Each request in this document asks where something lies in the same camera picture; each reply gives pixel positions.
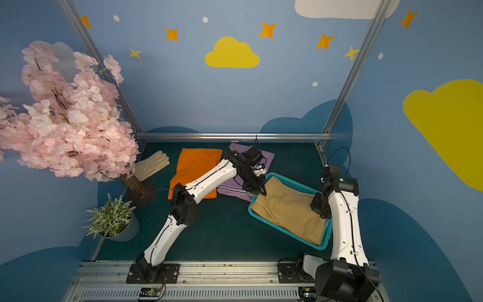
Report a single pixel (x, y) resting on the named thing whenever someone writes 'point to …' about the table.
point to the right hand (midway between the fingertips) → (326, 211)
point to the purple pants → (232, 185)
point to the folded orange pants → (194, 162)
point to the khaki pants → (290, 209)
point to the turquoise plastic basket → (327, 227)
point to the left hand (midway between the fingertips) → (266, 191)
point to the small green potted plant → (115, 219)
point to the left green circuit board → (149, 292)
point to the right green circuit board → (307, 294)
